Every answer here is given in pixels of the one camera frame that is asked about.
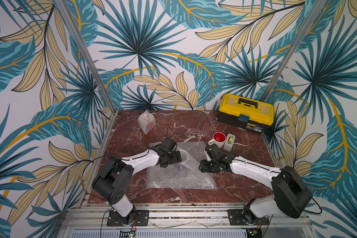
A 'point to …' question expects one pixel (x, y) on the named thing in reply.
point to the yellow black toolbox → (250, 113)
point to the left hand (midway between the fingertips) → (175, 161)
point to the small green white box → (229, 142)
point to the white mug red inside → (218, 139)
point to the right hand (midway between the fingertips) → (202, 167)
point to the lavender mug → (184, 156)
